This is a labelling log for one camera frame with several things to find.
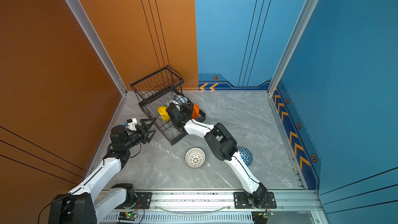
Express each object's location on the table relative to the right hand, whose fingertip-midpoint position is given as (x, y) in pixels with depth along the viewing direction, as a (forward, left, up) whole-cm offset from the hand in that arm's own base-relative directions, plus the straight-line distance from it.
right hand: (193, 103), depth 97 cm
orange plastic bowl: (-6, -2, 0) cm, 6 cm away
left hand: (-19, +18, +6) cm, 27 cm away
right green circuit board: (-56, -35, -13) cm, 67 cm away
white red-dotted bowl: (-30, -2, -12) cm, 33 cm away
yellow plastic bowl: (-5, +19, -2) cm, 20 cm away
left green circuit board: (-57, +29, -14) cm, 65 cm away
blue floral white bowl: (+6, +8, -2) cm, 10 cm away
